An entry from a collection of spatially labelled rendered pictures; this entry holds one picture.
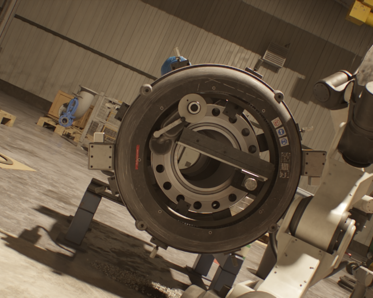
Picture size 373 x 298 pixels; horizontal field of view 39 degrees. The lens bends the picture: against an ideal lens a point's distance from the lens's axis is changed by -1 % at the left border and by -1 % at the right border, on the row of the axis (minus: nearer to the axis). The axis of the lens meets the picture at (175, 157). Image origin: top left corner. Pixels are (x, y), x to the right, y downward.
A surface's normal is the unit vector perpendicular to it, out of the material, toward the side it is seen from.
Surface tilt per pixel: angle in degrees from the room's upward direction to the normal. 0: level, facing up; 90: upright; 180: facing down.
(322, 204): 38
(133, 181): 90
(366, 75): 57
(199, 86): 90
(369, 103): 129
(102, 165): 90
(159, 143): 90
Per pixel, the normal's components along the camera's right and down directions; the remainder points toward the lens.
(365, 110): -0.82, 0.30
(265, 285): 0.22, -0.88
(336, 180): -0.02, -0.68
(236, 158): 0.11, 0.06
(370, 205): 0.32, 0.15
